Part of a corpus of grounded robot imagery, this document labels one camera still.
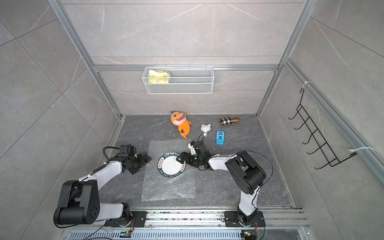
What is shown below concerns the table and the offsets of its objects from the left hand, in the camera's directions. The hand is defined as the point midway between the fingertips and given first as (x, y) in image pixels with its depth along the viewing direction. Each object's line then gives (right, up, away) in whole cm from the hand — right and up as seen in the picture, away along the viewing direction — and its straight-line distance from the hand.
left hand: (147, 159), depth 91 cm
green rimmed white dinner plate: (+14, -4, -1) cm, 14 cm away
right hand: (+22, -1, -1) cm, 22 cm away
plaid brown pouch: (+56, +26, +22) cm, 65 cm away
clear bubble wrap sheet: (+9, -14, -8) cm, 18 cm away
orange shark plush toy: (+18, +26, +16) cm, 36 cm away
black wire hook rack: (+86, +7, -32) cm, 92 cm away
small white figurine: (+38, +19, +16) cm, 45 cm away
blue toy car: (+48, +13, +12) cm, 51 cm away
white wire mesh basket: (+20, +53, +9) cm, 57 cm away
